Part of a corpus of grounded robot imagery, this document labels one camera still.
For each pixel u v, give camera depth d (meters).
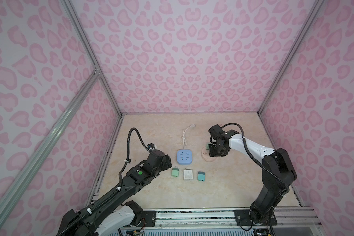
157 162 0.59
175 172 0.88
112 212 0.56
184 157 0.93
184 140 1.01
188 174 0.86
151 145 0.72
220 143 0.67
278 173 0.47
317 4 0.69
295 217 0.75
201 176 0.86
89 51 0.84
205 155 0.94
